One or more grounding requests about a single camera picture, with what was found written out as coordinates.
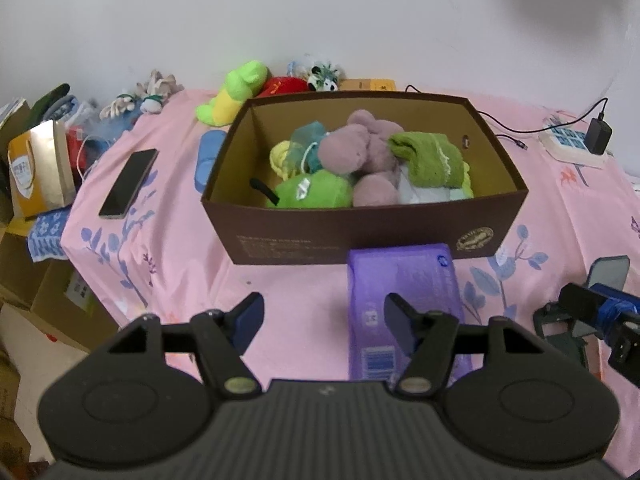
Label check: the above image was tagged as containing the red bag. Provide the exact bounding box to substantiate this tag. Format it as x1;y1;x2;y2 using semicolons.
65;127;112;181

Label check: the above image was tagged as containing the green caterpillar plush toy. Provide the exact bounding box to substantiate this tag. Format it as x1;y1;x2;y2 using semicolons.
195;60;270;127

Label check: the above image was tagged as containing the gold paper bag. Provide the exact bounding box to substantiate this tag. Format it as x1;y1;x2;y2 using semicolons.
7;119;77;220

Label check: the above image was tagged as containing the yellow-green knitted toy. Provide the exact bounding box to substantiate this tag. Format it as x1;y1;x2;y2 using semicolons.
450;162;475;199

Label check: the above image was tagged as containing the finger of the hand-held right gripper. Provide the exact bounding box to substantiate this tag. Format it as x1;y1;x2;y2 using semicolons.
557;282;640;328

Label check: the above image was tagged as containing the green fuzzy sock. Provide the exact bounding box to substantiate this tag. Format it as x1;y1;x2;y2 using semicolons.
388;131;473;200

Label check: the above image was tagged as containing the cardboard box with label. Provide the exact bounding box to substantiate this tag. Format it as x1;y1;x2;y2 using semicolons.
31;257;121;353

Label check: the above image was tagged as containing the purple packet box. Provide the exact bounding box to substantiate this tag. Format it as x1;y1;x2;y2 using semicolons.
347;243;473;381

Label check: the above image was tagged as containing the grey bunny plush toy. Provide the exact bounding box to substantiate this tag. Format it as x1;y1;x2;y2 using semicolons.
134;70;185;114
99;90;143;122

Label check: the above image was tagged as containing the panda plush toy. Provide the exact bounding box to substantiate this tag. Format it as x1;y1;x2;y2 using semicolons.
305;59;346;93

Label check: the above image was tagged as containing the blue patterned cloth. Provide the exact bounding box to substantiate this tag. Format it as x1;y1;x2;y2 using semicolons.
27;209;72;262

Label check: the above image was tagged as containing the black charger plug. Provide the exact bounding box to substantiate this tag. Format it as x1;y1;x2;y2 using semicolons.
585;117;613;157

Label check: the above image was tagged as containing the bluish plastic bag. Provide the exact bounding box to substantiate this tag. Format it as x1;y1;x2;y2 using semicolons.
65;95;126;141

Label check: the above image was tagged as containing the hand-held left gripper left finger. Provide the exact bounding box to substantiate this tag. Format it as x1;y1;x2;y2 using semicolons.
107;291;265;400

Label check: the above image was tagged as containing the green round plush toy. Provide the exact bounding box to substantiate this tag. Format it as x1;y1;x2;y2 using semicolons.
250;169;354;209

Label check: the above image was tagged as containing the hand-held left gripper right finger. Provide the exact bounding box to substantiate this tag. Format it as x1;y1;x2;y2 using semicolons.
384;293;544;399

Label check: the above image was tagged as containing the orange flat box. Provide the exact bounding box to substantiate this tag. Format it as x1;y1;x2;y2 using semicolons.
340;78;397;92

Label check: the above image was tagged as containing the white power strip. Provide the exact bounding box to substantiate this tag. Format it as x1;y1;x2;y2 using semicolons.
539;115;613;170

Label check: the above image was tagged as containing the black charging cable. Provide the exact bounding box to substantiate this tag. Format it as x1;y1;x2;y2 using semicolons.
405;84;608;152

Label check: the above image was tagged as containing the white fluffy plush toy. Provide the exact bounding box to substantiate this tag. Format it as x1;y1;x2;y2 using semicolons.
397;179;453;206

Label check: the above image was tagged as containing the teal and yellow cloth bundle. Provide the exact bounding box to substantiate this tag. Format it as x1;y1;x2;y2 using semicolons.
269;121;332;180

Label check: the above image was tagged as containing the black smartphone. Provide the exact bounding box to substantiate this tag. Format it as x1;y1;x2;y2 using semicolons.
98;148;159;220

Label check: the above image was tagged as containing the smartphone in blue case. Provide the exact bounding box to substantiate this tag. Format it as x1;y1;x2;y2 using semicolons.
589;255;632;288

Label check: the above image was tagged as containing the pink printed bedsheet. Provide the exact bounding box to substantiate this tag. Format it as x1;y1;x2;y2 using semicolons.
60;87;640;391

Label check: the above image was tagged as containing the red plush toy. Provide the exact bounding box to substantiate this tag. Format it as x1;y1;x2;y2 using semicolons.
257;76;310;98

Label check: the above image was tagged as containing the dark green bag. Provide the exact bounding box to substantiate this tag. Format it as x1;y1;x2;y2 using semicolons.
30;83;75;121

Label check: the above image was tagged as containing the pink plush toy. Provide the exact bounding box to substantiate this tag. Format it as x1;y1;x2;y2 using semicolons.
319;109;407;207

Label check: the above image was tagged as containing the brown cardboard box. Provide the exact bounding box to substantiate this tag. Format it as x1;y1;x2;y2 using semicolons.
201;91;530;266

